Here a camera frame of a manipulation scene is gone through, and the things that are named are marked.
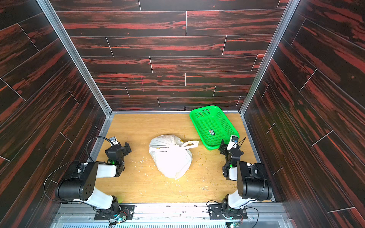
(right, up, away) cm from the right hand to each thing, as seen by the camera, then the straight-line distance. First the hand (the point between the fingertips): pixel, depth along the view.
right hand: (231, 141), depth 91 cm
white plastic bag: (-39, -8, -8) cm, 41 cm away
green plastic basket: (-8, +10, +21) cm, 24 cm away
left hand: (-74, -3, +3) cm, 74 cm away
